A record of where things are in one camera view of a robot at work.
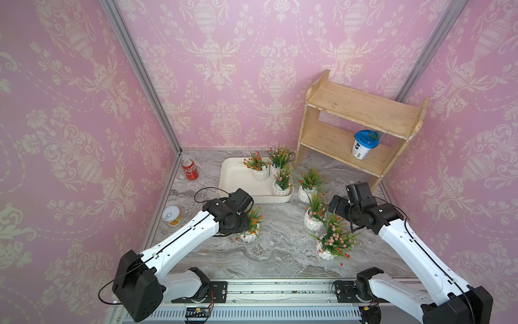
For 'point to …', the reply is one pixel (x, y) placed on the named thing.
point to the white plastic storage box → (234, 175)
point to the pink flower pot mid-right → (314, 217)
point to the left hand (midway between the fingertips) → (243, 227)
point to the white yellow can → (172, 215)
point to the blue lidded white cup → (365, 140)
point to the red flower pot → (260, 169)
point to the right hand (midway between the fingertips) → (339, 207)
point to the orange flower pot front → (253, 217)
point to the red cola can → (190, 169)
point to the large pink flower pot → (335, 241)
